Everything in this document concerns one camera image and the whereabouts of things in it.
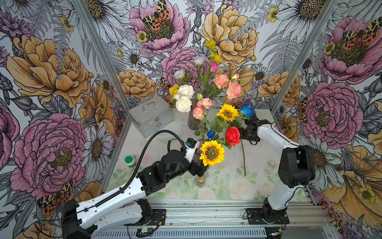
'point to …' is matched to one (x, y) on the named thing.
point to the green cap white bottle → (130, 162)
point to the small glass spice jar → (201, 181)
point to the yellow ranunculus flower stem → (244, 173)
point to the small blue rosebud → (210, 133)
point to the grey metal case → (151, 115)
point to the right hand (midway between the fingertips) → (243, 139)
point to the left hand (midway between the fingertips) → (201, 158)
